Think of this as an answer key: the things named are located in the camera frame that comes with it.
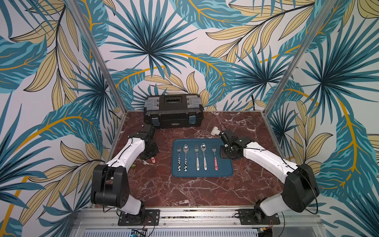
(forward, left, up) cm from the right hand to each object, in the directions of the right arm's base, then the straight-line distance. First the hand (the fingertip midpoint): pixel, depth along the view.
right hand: (224, 153), depth 86 cm
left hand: (0, +41, -1) cm, 41 cm away
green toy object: (-3, +55, -8) cm, 55 cm away
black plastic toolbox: (+28, +30, +7) cm, 42 cm away
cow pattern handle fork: (-1, +27, -8) cm, 28 cm away
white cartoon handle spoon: (+9, +11, -8) cm, 16 cm away
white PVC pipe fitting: (+20, +2, -4) cm, 20 cm away
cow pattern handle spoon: (+8, +23, -7) cm, 25 cm away
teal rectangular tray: (+2, +14, -8) cm, 17 cm away
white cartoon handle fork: (+8, +16, -8) cm, 20 cm away
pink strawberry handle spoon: (-2, +42, -2) cm, 42 cm away
